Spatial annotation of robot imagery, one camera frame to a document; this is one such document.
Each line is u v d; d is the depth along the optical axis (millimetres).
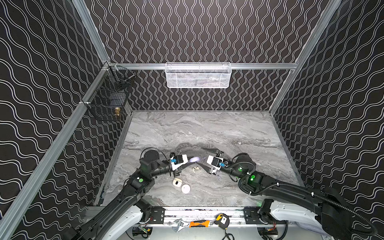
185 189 819
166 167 603
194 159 655
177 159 549
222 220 708
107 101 931
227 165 541
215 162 565
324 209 408
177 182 835
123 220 566
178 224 716
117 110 828
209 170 608
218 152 639
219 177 876
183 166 577
